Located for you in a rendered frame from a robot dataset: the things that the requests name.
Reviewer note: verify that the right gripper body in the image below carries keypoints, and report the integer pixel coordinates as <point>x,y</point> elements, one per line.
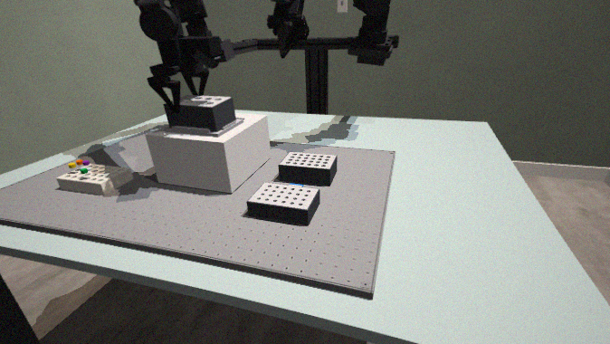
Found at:
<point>162,72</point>

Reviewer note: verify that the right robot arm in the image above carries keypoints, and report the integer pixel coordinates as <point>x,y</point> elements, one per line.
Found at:
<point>160,24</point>

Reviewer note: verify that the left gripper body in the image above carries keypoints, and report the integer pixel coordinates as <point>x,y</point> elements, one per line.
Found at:
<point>297,20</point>

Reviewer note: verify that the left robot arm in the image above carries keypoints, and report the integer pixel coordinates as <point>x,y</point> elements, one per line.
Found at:
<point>372,34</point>

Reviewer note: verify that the cream tube rack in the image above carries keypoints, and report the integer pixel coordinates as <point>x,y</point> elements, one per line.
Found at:
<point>104,174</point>

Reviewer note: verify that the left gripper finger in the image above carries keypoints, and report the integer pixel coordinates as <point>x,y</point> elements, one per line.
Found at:
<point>279,30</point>
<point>288,34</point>

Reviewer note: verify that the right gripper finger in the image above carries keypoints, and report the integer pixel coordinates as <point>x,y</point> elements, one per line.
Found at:
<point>174,86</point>
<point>203,76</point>

